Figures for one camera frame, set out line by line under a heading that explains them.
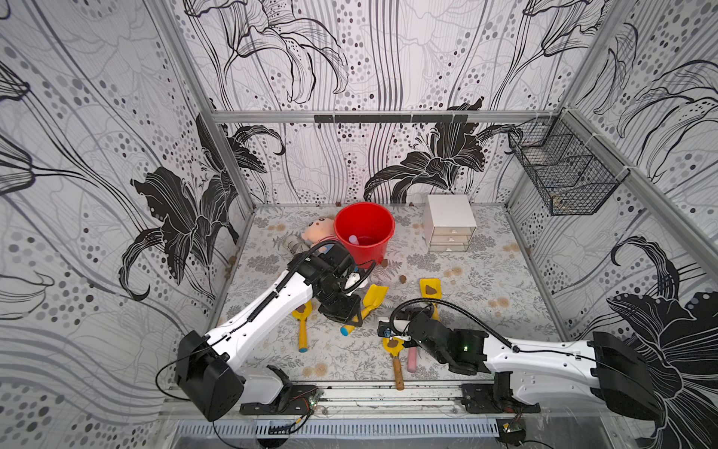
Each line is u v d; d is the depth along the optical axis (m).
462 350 0.56
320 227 1.00
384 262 1.01
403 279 0.96
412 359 0.78
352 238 0.86
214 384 0.38
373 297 0.78
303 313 0.88
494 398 0.65
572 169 0.88
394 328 0.63
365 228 0.90
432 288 0.93
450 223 0.96
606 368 0.42
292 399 0.73
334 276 0.62
